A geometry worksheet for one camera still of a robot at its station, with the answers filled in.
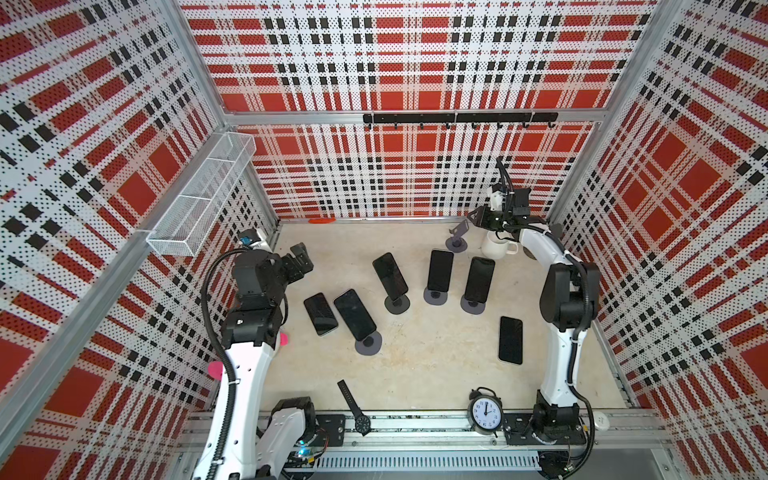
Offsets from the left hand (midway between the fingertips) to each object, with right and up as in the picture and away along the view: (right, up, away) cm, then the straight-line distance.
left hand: (289, 257), depth 72 cm
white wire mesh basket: (-40, +10, +20) cm, 46 cm away
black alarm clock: (+49, -39, +3) cm, 63 cm away
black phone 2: (+14, -16, +10) cm, 24 cm away
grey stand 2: (+26, -17, +26) cm, 40 cm away
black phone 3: (+24, -6, +19) cm, 31 cm away
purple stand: (+51, -17, +24) cm, 59 cm away
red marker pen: (-7, +14, +56) cm, 58 cm away
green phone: (+39, -7, +20) cm, 44 cm away
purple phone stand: (+49, +4, +41) cm, 64 cm away
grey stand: (+18, -27, +17) cm, 36 cm away
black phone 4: (+51, -9, +17) cm, 54 cm away
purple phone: (+2, -19, +21) cm, 28 cm away
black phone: (+61, -26, +18) cm, 69 cm away
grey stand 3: (+39, -14, +27) cm, 49 cm away
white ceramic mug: (+61, +2, +34) cm, 70 cm away
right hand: (+52, +13, +27) cm, 60 cm away
